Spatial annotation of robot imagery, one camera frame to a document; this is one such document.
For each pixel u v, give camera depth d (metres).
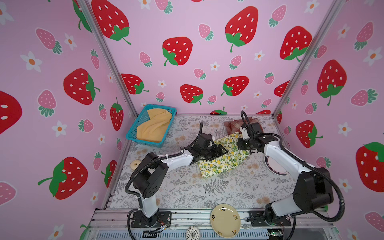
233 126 1.10
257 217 0.74
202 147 0.70
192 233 0.69
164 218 0.74
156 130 1.08
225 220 0.74
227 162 0.93
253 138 0.74
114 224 0.73
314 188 0.43
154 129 1.08
